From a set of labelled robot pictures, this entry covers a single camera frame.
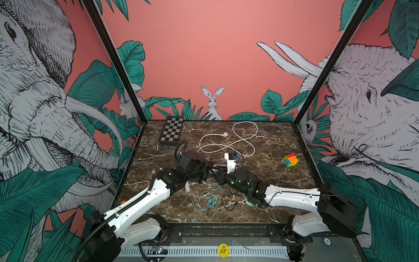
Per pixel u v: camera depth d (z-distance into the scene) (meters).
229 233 0.75
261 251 0.70
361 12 0.70
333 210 0.43
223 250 0.70
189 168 0.59
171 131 1.11
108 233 0.38
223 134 1.11
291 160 0.95
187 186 0.88
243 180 0.58
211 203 0.83
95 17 0.72
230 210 0.82
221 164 0.73
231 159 0.68
